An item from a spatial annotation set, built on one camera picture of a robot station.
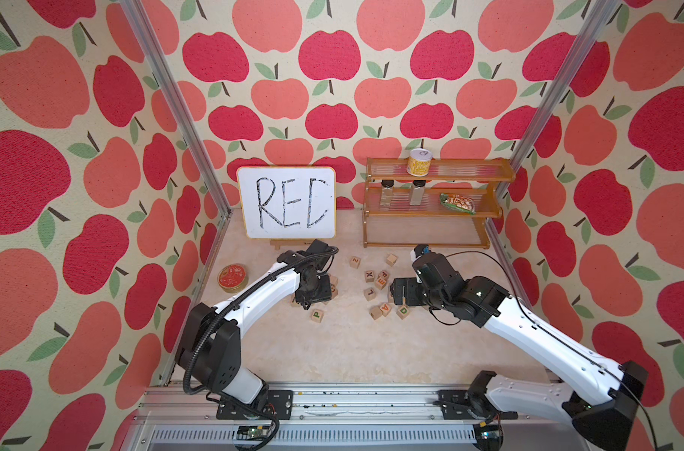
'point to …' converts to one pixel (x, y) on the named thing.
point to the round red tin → (233, 277)
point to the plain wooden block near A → (375, 312)
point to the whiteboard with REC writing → (288, 202)
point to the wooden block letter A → (385, 308)
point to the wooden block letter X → (369, 275)
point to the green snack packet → (458, 203)
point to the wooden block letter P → (317, 315)
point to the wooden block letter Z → (354, 262)
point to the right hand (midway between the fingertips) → (406, 292)
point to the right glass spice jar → (417, 192)
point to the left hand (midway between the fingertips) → (327, 302)
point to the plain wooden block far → (391, 259)
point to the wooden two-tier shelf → (435, 187)
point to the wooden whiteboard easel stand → (290, 241)
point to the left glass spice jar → (386, 193)
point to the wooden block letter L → (369, 293)
